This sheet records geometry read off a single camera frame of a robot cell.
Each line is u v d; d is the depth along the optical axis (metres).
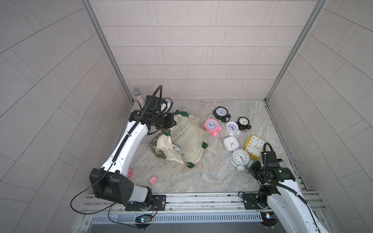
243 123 0.99
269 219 0.68
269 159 0.62
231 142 0.89
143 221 0.65
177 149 0.79
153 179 0.76
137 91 0.82
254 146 0.89
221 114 1.05
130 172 0.79
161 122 0.63
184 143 0.92
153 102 0.58
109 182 0.38
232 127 0.97
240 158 0.82
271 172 0.58
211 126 0.99
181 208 0.71
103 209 0.42
